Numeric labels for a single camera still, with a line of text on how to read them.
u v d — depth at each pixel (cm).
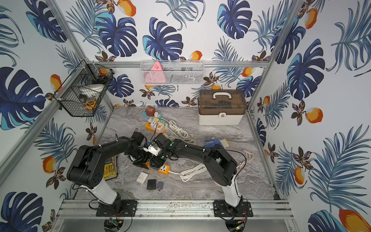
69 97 76
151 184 80
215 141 100
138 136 80
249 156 91
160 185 82
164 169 84
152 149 77
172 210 75
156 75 90
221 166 49
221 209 74
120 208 69
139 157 79
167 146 68
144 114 113
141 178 83
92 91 80
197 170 86
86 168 47
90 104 82
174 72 93
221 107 94
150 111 107
